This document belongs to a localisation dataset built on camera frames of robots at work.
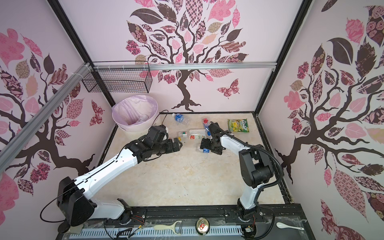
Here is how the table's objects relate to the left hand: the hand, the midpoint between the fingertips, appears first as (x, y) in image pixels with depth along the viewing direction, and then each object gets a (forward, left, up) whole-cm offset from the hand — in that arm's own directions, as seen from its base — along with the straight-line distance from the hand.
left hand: (176, 148), depth 79 cm
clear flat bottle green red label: (+21, -9, -15) cm, 27 cm away
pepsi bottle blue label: (+6, -17, -13) cm, 23 cm away
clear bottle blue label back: (+34, 0, -13) cm, 36 cm away
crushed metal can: (-34, -14, -6) cm, 37 cm away
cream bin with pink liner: (+28, +30, -2) cm, 41 cm away
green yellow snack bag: (+30, -43, -16) cm, 55 cm away
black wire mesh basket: (+45, +38, +15) cm, 61 cm away
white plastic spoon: (-33, -53, -17) cm, 65 cm away
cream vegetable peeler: (-33, 0, -16) cm, 37 cm away
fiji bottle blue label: (+23, -20, -16) cm, 34 cm away
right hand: (+9, -18, -13) cm, 24 cm away
